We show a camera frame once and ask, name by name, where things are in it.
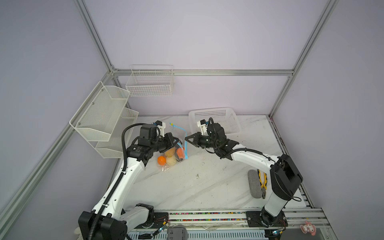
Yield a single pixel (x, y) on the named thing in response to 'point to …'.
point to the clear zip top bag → (180, 134)
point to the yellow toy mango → (171, 152)
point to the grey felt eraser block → (254, 183)
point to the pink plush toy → (308, 227)
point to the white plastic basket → (225, 116)
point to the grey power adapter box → (178, 232)
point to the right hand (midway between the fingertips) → (183, 139)
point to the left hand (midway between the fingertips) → (178, 140)
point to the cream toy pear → (171, 161)
